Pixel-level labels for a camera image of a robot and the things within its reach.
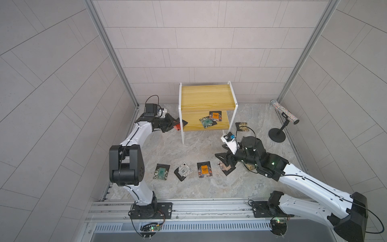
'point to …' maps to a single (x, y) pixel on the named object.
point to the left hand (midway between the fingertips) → (180, 119)
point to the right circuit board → (278, 227)
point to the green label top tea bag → (161, 172)
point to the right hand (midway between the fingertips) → (219, 152)
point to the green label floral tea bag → (207, 121)
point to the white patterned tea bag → (183, 171)
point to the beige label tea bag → (245, 128)
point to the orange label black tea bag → (204, 169)
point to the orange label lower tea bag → (215, 115)
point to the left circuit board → (151, 233)
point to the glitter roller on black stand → (277, 135)
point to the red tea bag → (178, 127)
